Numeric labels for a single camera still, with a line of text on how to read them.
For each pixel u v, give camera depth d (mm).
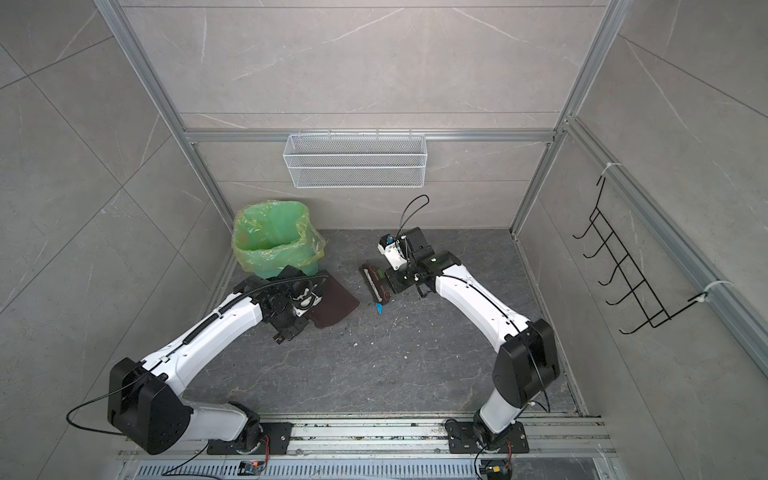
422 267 589
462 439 728
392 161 1009
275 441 734
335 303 880
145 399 399
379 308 971
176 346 449
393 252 739
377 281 906
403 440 746
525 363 430
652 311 581
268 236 987
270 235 1018
